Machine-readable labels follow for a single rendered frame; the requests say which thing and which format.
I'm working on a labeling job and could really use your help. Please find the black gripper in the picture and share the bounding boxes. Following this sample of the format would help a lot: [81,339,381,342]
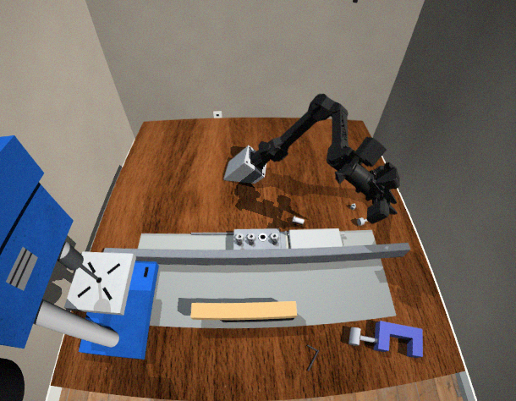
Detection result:
[355,170,397,224]

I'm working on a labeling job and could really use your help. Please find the blue c-clamp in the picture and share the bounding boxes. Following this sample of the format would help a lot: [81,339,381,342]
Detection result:
[349,321,423,358]

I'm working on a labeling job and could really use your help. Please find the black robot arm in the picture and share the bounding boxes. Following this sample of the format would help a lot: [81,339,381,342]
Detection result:
[250,94,400,195]

